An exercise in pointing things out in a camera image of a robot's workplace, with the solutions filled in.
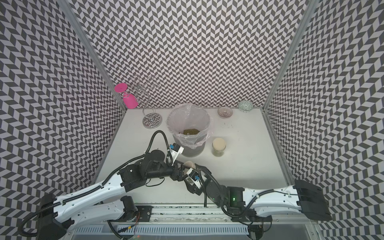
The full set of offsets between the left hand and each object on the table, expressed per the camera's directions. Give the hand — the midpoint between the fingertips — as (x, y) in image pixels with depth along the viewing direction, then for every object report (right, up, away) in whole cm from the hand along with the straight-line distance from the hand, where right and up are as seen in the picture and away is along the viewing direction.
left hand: (189, 169), depth 69 cm
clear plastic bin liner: (0, +22, +17) cm, 27 cm away
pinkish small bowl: (+24, +29, +43) cm, 57 cm away
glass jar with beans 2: (+16, +3, +22) cm, 28 cm away
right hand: (+1, -3, +2) cm, 3 cm away
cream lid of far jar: (+16, +9, +17) cm, 26 cm away
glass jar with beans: (0, +3, 0) cm, 3 cm away
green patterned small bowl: (+41, +35, +48) cm, 72 cm away
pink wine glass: (-40, +36, +27) cm, 60 cm away
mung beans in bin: (-1, +16, +30) cm, 34 cm away
